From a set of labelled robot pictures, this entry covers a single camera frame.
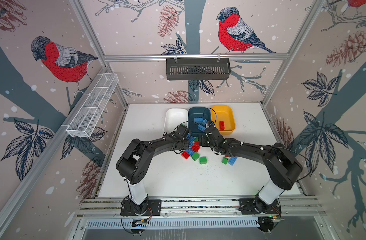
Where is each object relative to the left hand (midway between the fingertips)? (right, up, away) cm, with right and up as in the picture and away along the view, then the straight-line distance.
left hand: (185, 144), depth 94 cm
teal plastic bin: (+14, +21, +14) cm, 29 cm away
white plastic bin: (-8, +17, +17) cm, 26 cm away
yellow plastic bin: (+29, +21, +19) cm, 40 cm away
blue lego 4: (+3, -4, 0) cm, 5 cm away
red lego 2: (0, -6, -2) cm, 7 cm away
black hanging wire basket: (+8, +53, +12) cm, 55 cm away
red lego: (+27, +12, +13) cm, 32 cm away
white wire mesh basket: (-48, +15, -23) cm, 56 cm away
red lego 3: (+7, -2, +1) cm, 8 cm away
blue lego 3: (+29, -9, -6) cm, 31 cm away
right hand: (+11, +4, -2) cm, 12 cm away
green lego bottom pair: (+11, -9, -4) cm, 15 cm away
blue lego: (+10, +16, +13) cm, 22 cm away
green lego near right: (+25, -9, -6) cm, 27 cm away
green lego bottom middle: (+7, -7, -5) cm, 11 cm away
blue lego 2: (+12, +10, +10) cm, 18 cm away
